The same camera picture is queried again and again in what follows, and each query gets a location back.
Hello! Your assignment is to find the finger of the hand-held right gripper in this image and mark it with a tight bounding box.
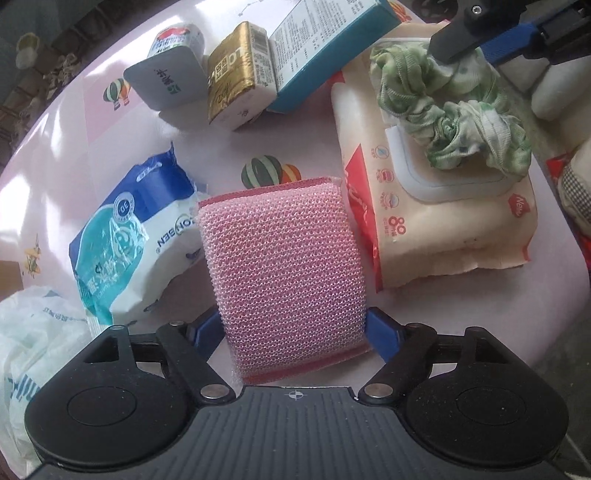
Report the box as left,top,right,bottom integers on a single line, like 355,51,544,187
480,0,591,65
428,0,522,63

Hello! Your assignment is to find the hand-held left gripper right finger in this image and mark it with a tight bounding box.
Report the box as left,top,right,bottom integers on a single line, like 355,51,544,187
358,308,512,403

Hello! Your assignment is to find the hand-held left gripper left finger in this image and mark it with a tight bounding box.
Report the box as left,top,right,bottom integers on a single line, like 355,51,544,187
83,308,235,402

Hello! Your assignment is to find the green fabric scrunchie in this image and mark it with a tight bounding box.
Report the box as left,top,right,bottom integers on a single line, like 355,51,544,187
369,39,533,181

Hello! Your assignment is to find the pink mesh sponge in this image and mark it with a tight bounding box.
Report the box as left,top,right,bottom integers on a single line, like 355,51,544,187
198,176,374,386

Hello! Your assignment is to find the blue white tissue packet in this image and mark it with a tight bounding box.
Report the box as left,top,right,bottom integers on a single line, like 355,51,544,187
68,141,208,326

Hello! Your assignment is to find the blue white carton box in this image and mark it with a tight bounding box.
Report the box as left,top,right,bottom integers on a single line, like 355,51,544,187
267,0,403,114

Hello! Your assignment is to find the gold tissue pack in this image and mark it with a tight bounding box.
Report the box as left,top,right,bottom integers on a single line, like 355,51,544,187
207,21,278,131

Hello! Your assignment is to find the white yogurt cup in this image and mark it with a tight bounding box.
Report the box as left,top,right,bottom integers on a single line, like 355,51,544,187
124,24,208,110

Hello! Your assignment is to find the pink wet wipes pack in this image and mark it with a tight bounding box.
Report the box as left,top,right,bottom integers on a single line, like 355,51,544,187
330,21,539,292

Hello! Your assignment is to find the beige checkered trim garment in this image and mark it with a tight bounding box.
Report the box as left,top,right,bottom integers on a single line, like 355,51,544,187
556,143,591,217

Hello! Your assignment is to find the white plastic bag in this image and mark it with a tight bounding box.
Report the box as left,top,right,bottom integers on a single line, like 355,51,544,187
0,285,100,480

